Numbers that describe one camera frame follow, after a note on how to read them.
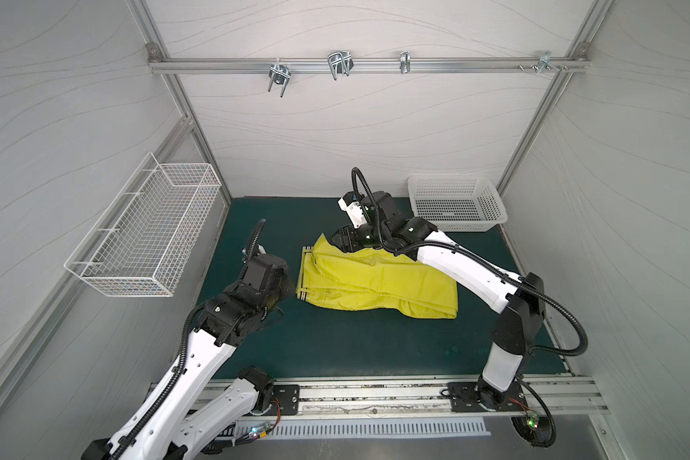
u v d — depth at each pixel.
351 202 0.68
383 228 0.59
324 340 0.87
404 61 0.78
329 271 0.91
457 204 1.19
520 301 0.45
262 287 0.50
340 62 0.77
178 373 0.40
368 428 0.70
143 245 0.68
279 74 0.78
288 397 0.73
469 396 0.73
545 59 0.76
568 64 0.79
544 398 0.75
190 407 0.42
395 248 0.56
